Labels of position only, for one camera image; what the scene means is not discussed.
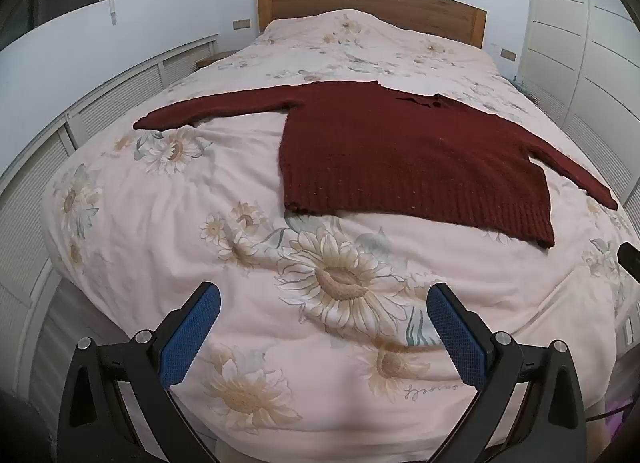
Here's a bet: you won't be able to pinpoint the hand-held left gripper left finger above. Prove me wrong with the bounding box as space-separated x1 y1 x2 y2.
56 281 223 463

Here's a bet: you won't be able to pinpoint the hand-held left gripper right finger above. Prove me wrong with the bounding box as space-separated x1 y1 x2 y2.
426 283 589 463

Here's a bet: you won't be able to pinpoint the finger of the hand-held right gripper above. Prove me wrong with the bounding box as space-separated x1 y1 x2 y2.
618 242 640 277

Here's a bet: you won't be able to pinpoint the dark red knit sweater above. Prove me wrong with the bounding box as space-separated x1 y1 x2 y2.
132 80 620 249

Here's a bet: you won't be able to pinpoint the floral pink bed blanket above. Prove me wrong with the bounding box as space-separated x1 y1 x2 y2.
42 8 640 444

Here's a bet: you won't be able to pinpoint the white wardrobe doors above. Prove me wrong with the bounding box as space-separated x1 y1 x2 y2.
517 0 640 204

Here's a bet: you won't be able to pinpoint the white louvered cabinet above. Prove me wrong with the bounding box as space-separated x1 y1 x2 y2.
0 33 221 394

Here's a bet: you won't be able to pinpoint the wooden nightstand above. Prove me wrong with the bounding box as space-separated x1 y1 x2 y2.
196 50 236 69

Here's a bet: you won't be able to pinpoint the wooden headboard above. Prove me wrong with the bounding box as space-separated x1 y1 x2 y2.
257 0 488 49

